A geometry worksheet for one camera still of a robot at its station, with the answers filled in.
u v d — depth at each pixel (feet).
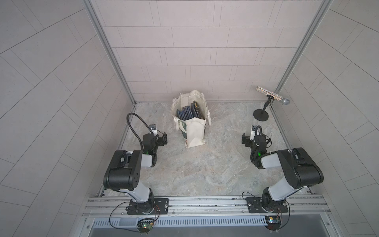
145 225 2.11
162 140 2.50
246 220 2.23
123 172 1.47
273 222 2.23
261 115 3.52
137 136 2.28
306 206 2.34
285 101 2.85
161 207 2.32
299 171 1.49
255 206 2.33
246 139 2.75
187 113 3.08
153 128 2.58
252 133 2.66
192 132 2.78
